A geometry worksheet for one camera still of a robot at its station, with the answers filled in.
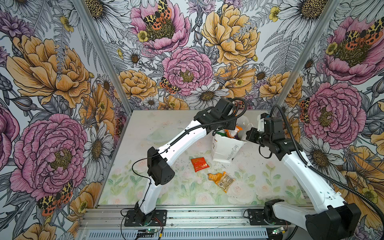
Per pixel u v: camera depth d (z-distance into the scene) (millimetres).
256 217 739
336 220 389
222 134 871
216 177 872
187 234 778
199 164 916
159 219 735
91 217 761
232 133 795
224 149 793
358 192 386
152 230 712
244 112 571
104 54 881
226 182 849
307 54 887
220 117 589
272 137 571
